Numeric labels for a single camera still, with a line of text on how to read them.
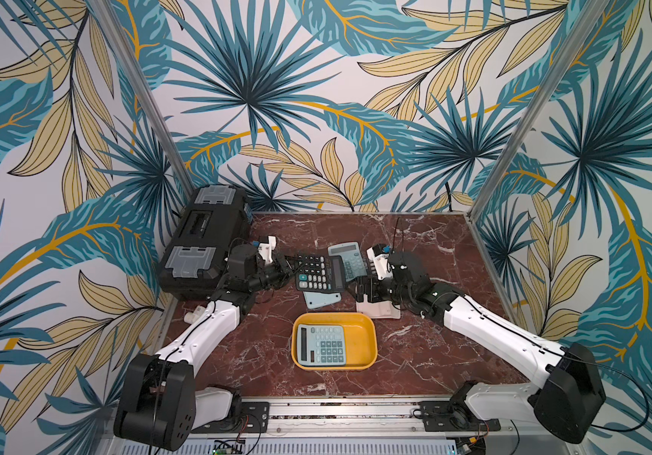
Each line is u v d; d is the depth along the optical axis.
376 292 0.69
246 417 0.72
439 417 0.73
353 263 1.02
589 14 0.69
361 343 0.85
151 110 0.86
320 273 0.79
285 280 0.72
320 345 0.84
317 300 0.93
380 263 0.70
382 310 0.90
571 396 0.39
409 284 0.59
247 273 0.63
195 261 0.84
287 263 0.74
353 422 0.74
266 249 0.76
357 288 0.69
